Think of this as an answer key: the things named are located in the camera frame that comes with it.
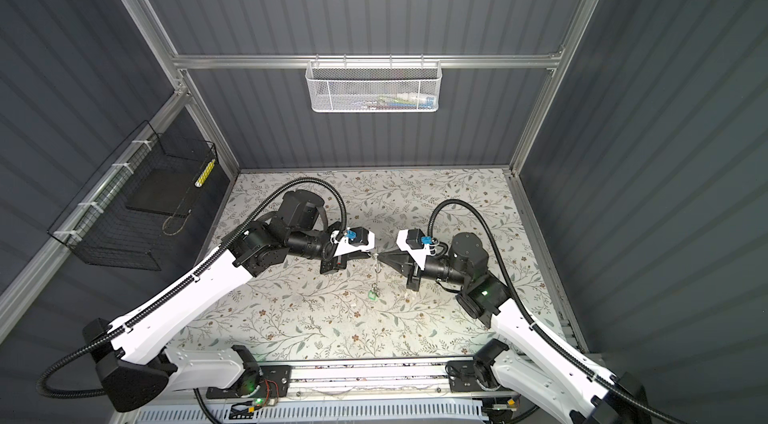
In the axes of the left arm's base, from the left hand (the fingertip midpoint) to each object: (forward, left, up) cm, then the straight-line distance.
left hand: (367, 247), depth 67 cm
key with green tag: (-5, 0, -14) cm, 15 cm away
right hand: (-3, -4, 0) cm, 5 cm away
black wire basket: (+6, +58, +5) cm, 59 cm away
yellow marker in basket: (+27, +45, 0) cm, 52 cm away
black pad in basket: (+17, +50, +3) cm, 53 cm away
